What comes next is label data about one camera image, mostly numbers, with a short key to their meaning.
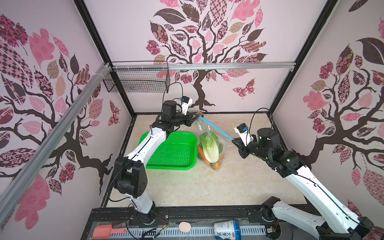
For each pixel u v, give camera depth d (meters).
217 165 0.86
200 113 1.06
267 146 0.50
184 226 0.70
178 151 0.98
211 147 0.80
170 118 0.64
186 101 0.71
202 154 0.83
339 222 0.38
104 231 0.68
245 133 0.57
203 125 0.84
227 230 0.65
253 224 0.72
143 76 0.95
